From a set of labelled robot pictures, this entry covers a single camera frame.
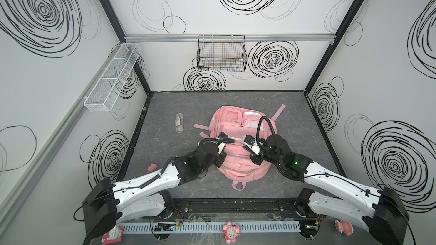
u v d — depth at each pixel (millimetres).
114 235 608
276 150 559
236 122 934
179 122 1018
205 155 550
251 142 641
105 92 738
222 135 654
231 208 752
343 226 676
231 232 657
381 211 401
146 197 461
